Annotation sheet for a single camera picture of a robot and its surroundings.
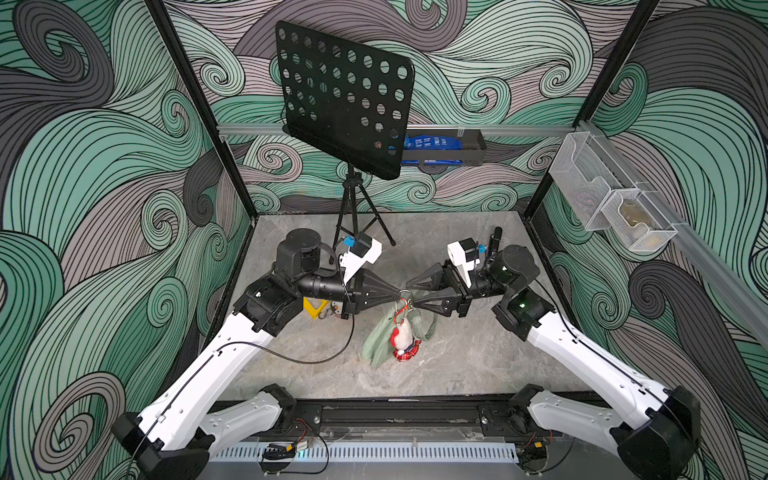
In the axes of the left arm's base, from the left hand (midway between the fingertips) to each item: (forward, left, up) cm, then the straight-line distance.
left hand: (396, 292), depth 53 cm
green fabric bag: (-8, +3, -9) cm, 12 cm away
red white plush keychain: (-6, -1, -5) cm, 8 cm away
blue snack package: (+56, -14, -4) cm, 58 cm away
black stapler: (+44, -41, -37) cm, 70 cm away
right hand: (+2, -3, -3) cm, 5 cm away
